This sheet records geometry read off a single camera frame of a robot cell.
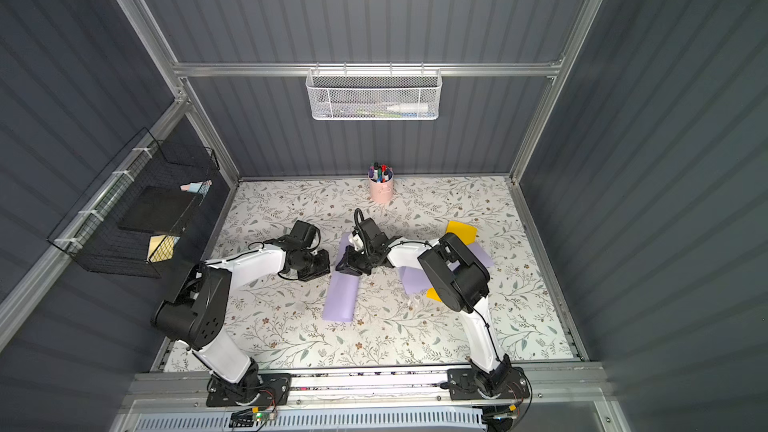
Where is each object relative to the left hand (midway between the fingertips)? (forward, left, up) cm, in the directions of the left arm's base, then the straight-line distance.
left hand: (335, 271), depth 92 cm
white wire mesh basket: (+49, -23, +33) cm, 64 cm away
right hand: (-1, 0, +1) cm, 2 cm away
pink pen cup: (+31, -14, +10) cm, 35 cm away
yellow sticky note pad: (-11, +30, +32) cm, 45 cm away
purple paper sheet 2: (-3, -24, -1) cm, 24 cm away
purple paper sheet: (-6, -3, -3) cm, 7 cm away
